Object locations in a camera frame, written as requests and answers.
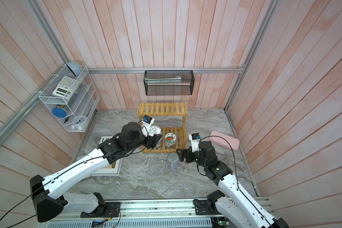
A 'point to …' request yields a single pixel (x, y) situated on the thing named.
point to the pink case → (235, 143)
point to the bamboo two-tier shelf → (175, 109)
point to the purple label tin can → (173, 160)
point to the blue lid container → (59, 112)
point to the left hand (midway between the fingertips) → (154, 134)
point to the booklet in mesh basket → (162, 80)
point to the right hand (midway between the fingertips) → (183, 147)
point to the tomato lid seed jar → (170, 140)
